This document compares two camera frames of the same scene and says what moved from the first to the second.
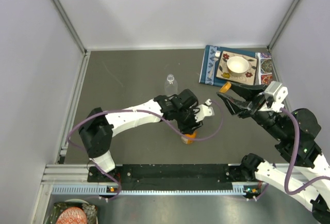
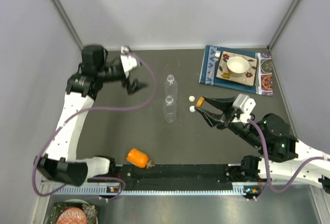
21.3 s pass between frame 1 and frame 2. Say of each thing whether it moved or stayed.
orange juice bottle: moved
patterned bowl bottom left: stayed
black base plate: stayed
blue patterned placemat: stayed
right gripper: moved
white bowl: stayed
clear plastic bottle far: stayed
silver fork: stayed
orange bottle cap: moved
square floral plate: stayed
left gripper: moved
